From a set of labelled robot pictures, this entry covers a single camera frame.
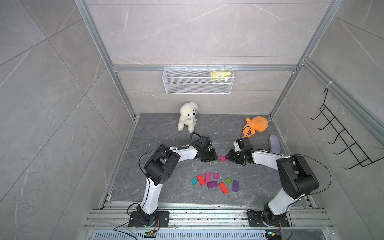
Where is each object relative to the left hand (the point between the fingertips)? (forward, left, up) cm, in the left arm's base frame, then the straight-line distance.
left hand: (219, 156), depth 93 cm
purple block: (-18, -7, -3) cm, 19 cm away
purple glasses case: (+9, -39, -1) cm, 40 cm away
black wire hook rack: (-13, -52, +30) cm, 61 cm away
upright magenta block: (-12, +8, -3) cm, 15 cm away
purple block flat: (-16, +6, -2) cm, 18 cm away
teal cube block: (-14, +16, -2) cm, 22 cm away
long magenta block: (0, -3, -2) cm, 4 cm away
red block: (-14, +13, -2) cm, 19 cm away
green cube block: (-2, +1, -1) cm, 3 cm away
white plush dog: (+24, +20, +13) cm, 34 cm away
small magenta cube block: (-11, +3, -2) cm, 12 cm away
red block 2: (-19, 0, -3) cm, 19 cm away
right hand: (+1, -6, -2) cm, 6 cm away
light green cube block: (-15, -3, -2) cm, 15 cm away
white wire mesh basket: (+44, +12, +27) cm, 53 cm away
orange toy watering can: (+22, -31, +5) cm, 39 cm away
